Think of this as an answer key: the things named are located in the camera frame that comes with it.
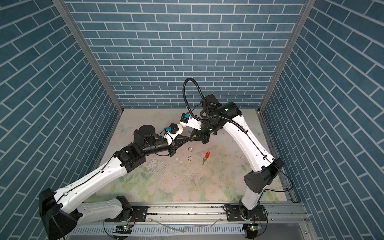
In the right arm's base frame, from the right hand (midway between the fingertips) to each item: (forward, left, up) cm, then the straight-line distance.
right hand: (189, 136), depth 69 cm
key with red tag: (+7, -9, -31) cm, 33 cm away
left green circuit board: (-36, +30, -32) cm, 57 cm away
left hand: (-3, 0, +1) cm, 3 cm away
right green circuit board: (-29, -33, -31) cm, 54 cm away
